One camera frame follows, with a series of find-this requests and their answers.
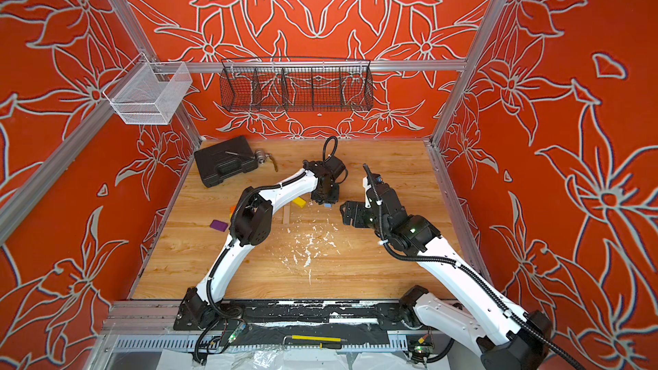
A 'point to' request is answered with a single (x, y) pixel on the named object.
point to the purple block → (218, 225)
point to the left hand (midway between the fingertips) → (334, 198)
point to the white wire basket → (148, 92)
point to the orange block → (231, 209)
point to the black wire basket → (296, 85)
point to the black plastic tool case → (224, 160)
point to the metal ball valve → (262, 156)
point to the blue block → (327, 205)
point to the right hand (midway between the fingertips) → (350, 205)
